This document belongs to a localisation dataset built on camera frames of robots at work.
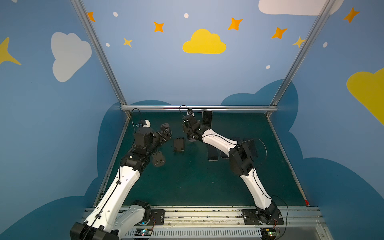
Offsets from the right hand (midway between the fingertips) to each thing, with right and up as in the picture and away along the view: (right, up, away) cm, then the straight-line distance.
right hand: (190, 121), depth 99 cm
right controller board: (+39, -55, -28) cm, 73 cm away
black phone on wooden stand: (+12, +3, +8) cm, 15 cm away
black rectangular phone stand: (-7, -16, -1) cm, 18 cm away
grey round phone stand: (-19, -23, -10) cm, 32 cm away
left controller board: (-22, -54, -28) cm, 65 cm away
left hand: (-11, -6, -24) cm, 27 cm away
